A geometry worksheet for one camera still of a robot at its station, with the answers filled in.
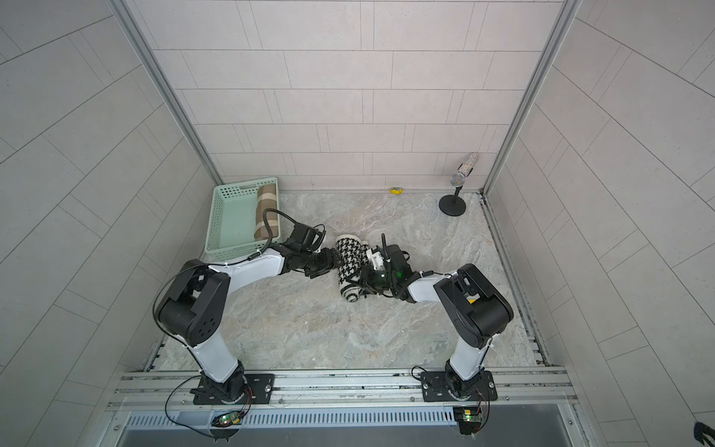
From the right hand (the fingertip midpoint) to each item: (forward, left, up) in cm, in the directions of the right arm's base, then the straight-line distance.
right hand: (351, 282), depth 86 cm
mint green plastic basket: (+31, +42, -1) cm, 53 cm away
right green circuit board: (-36, -28, -6) cm, 46 cm away
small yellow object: (+43, -19, -4) cm, 47 cm away
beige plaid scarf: (+34, +32, +5) cm, 47 cm away
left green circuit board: (-33, +30, -1) cm, 44 cm away
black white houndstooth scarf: (+9, 0, +3) cm, 9 cm away
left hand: (+7, +3, 0) cm, 8 cm away
